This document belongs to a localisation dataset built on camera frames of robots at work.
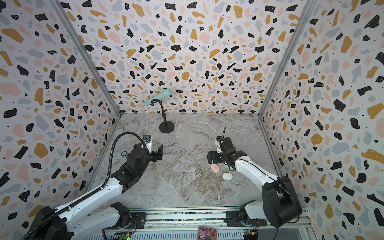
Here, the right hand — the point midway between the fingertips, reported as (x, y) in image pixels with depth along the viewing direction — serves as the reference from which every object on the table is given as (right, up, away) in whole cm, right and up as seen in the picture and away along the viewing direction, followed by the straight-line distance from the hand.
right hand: (214, 153), depth 88 cm
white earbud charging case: (+7, -14, 0) cm, 15 cm away
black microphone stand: (-35, +16, +25) cm, 46 cm away
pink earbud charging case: (+1, -9, +2) cm, 10 cm away
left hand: (-32, +8, -9) cm, 34 cm away
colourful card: (-6, -34, -18) cm, 39 cm away
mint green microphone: (-29, +35, -1) cm, 45 cm away
